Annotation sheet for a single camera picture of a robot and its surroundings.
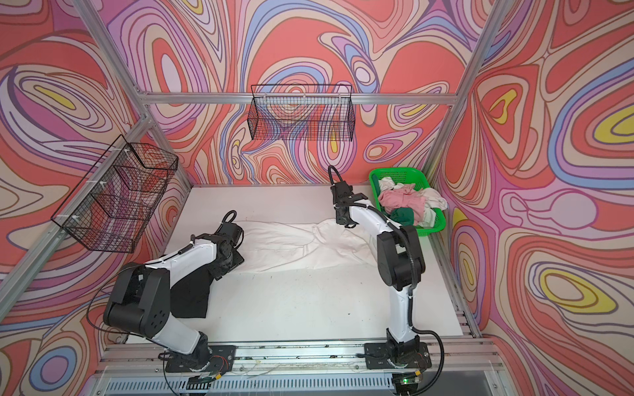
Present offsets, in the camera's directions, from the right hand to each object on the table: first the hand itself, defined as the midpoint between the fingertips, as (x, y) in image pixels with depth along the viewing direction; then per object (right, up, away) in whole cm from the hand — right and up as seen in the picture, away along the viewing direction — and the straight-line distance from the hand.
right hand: (354, 222), depth 98 cm
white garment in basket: (+33, +9, +3) cm, 34 cm away
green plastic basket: (+28, +21, +17) cm, 39 cm away
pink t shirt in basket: (+23, +11, +9) cm, 27 cm away
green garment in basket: (+21, +3, +1) cm, 21 cm away
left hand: (-45, -16, -6) cm, 48 cm away
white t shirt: (-30, -10, +1) cm, 32 cm away
